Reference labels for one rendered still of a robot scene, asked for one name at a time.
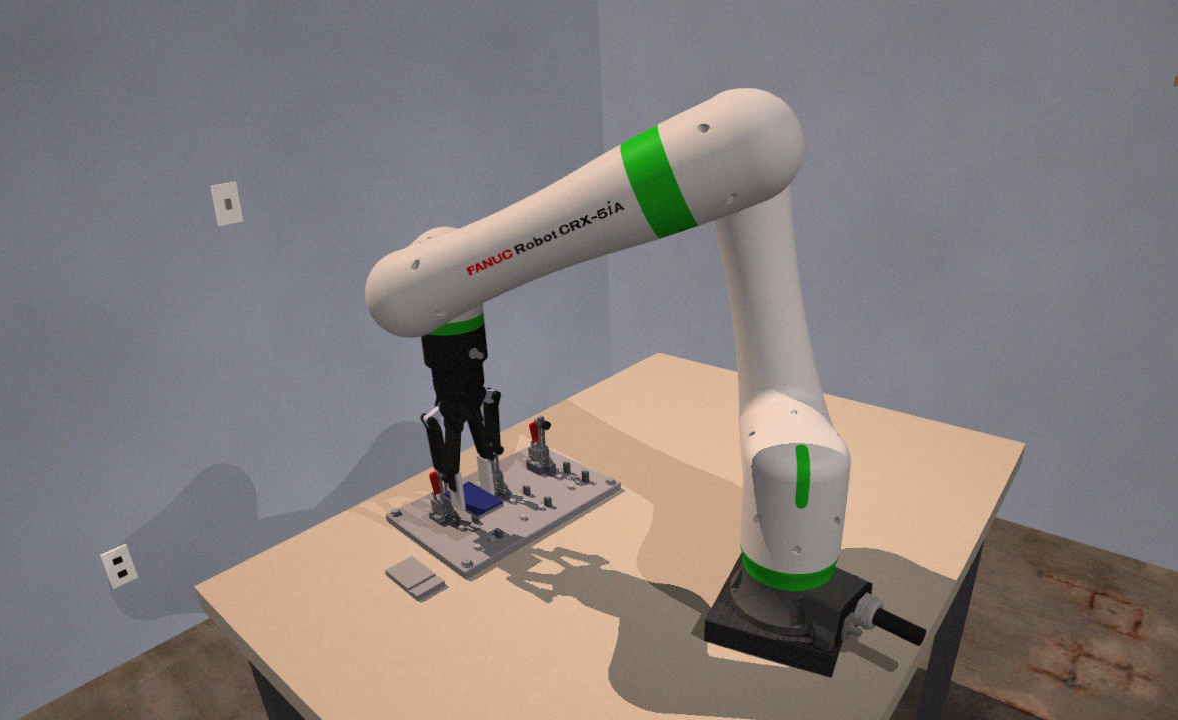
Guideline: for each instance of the blue rectangular plate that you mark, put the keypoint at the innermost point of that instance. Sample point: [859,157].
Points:
[478,502]

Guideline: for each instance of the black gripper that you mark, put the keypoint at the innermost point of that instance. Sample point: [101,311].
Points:
[446,457]

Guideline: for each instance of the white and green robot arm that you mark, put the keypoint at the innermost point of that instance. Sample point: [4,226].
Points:
[721,157]

